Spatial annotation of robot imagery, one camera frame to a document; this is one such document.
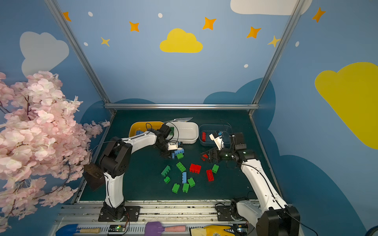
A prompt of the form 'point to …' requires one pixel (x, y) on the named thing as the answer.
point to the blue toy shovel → (70, 229)
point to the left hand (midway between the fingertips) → (169, 151)
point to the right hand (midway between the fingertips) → (208, 151)
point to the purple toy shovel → (155, 228)
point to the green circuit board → (116, 228)
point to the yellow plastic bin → (144, 126)
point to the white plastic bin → (187, 132)
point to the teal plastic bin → (226, 129)
